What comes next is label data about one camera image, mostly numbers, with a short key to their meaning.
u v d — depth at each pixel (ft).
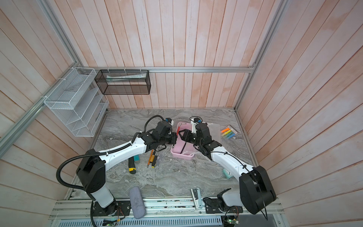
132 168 2.82
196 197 2.41
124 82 3.42
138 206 2.34
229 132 3.41
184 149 3.13
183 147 3.16
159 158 3.02
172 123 2.57
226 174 2.75
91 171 1.45
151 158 2.96
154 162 2.89
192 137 2.43
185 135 2.42
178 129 2.90
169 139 2.40
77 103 2.39
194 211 2.40
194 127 2.49
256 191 1.36
